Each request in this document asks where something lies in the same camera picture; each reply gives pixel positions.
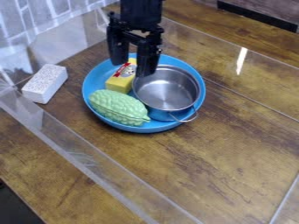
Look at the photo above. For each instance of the white speckled block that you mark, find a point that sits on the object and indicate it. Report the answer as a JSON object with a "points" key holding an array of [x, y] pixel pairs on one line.
{"points": [[44, 84]]}

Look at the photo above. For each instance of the green bumpy toy gourd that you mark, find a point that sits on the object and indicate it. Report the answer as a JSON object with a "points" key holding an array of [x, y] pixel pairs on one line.
{"points": [[119, 107]]}

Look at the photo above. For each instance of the clear acrylic barrier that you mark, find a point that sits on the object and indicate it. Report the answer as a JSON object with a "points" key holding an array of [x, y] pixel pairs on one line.
{"points": [[221, 170]]}

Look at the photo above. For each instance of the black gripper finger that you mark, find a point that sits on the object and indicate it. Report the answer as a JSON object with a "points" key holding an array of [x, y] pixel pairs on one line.
{"points": [[147, 56], [117, 46]]}

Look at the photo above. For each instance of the yellow butter box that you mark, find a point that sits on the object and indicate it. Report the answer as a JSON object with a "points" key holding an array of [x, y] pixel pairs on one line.
{"points": [[120, 80]]}

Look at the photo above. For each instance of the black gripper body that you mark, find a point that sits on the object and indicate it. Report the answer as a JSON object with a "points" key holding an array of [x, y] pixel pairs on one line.
{"points": [[139, 15]]}

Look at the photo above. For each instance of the dark wooden furniture edge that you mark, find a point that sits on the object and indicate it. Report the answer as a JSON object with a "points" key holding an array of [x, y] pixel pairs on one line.
{"points": [[276, 22]]}

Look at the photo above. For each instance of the stainless steel pot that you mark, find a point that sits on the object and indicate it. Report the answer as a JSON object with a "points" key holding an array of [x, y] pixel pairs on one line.
{"points": [[168, 92]]}

